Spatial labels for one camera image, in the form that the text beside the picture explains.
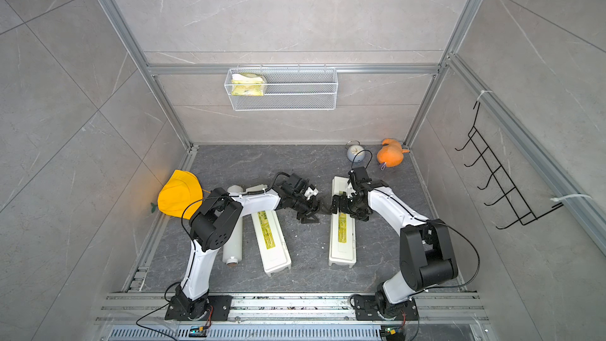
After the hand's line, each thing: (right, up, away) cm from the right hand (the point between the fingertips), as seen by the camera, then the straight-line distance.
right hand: (342, 211), depth 89 cm
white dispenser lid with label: (-1, -5, -7) cm, 9 cm away
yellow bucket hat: (-69, +7, +13) cm, 70 cm away
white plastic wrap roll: (-39, -13, -9) cm, 42 cm away
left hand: (-4, -1, 0) cm, 4 cm away
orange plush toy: (+25, +24, +18) cm, 39 cm away
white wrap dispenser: (-26, -8, -9) cm, 28 cm away
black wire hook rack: (+41, +6, -31) cm, 52 cm away
